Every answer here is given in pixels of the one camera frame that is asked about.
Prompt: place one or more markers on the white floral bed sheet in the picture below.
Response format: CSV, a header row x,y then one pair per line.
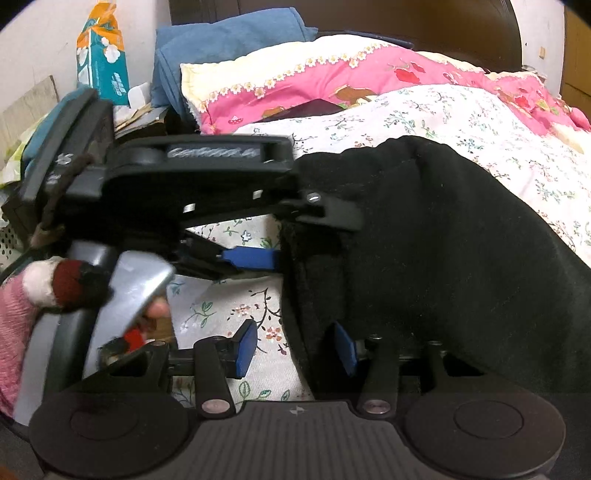
x,y
551,173

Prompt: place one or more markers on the black pants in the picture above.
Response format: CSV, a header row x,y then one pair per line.
x,y
447,252

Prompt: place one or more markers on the dark wooden headboard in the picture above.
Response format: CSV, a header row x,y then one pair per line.
x,y
483,33

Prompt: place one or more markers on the pink sleeve forearm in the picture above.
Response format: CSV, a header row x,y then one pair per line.
x,y
18,314

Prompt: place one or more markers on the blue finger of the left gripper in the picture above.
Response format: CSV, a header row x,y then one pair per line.
x,y
251,259

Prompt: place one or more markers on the wooden wardrobe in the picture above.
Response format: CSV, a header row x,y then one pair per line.
x,y
576,78

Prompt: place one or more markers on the tissue pack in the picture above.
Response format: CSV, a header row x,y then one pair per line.
x,y
100,55

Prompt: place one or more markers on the blue folded blanket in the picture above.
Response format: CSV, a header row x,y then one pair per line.
x,y
215,42

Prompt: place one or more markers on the pink cartoon quilt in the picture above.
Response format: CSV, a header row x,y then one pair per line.
x,y
348,71

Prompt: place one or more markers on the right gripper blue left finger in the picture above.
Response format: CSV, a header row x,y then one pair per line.
x,y
217,359

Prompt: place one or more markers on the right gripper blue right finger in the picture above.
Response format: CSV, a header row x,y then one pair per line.
x,y
372,369

